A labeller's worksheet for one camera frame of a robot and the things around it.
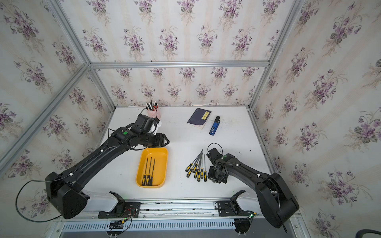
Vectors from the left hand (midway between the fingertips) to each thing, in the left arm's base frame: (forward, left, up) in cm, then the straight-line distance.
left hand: (167, 143), depth 76 cm
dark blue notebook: (+33, -19, -18) cm, 42 cm away
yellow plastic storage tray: (+3, +7, -20) cm, 21 cm away
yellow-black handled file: (-11, +15, -20) cm, 27 cm away
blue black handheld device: (+24, -30, -17) cm, 42 cm away
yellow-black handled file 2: (-12, +12, -19) cm, 26 cm away
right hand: (-13, -26, -21) cm, 35 cm away
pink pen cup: (+29, +13, -9) cm, 34 cm away
